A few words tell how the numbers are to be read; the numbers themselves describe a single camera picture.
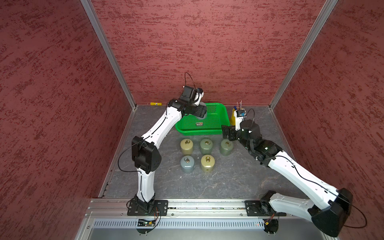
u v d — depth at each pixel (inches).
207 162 31.9
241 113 24.7
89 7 27.9
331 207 15.0
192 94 26.4
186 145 35.2
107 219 28.1
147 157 19.3
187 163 31.9
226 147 34.7
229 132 25.9
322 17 29.2
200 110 30.3
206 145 35.2
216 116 44.5
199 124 43.2
